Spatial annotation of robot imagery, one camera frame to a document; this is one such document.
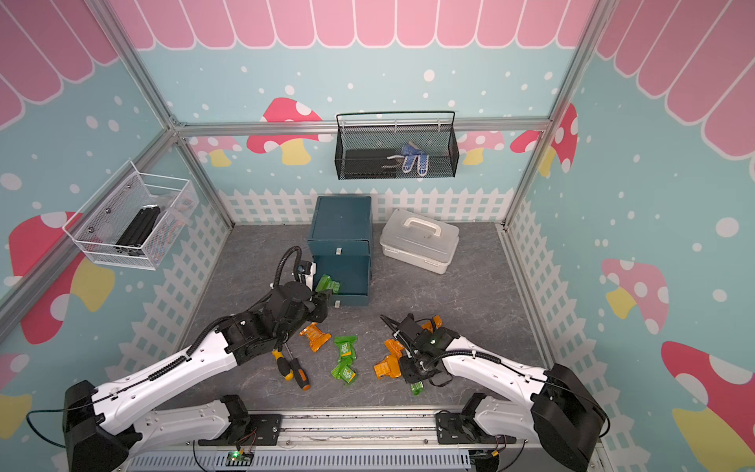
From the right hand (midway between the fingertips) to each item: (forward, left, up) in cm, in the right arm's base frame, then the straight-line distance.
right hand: (409, 373), depth 81 cm
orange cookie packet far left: (+11, +28, -1) cm, 30 cm away
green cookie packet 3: (+1, +18, -1) cm, 18 cm away
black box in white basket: (+23, +65, +34) cm, 77 cm away
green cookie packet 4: (-4, -2, +1) cm, 5 cm away
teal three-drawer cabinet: (+31, +19, +20) cm, 42 cm away
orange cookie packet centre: (+8, +3, -2) cm, 9 cm away
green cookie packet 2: (+8, +18, -1) cm, 20 cm away
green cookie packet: (+25, +25, +8) cm, 36 cm away
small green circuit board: (-19, +43, -4) cm, 47 cm away
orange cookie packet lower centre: (+2, +6, -1) cm, 6 cm away
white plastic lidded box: (+44, -6, +6) cm, 45 cm away
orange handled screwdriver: (+1, +31, 0) cm, 31 cm away
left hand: (+14, +23, +18) cm, 33 cm away
